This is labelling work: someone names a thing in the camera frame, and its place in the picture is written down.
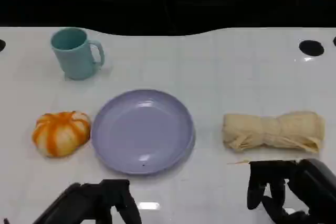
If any orange and white bread roll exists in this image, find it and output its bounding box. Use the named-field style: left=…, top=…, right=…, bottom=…
left=31, top=111, right=91, bottom=158

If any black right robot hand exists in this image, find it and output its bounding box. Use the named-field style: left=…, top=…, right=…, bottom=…
left=247, top=158, right=336, bottom=224

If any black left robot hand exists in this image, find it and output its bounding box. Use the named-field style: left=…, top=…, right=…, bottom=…
left=33, top=179, right=142, bottom=224

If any pale green mug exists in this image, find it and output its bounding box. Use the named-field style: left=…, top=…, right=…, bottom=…
left=50, top=27, right=106, bottom=81

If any beige towel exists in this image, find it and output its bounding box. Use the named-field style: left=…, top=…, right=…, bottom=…
left=222, top=111, right=326, bottom=154

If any lilac plate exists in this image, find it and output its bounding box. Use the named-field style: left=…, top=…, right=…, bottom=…
left=91, top=89, right=196, bottom=176

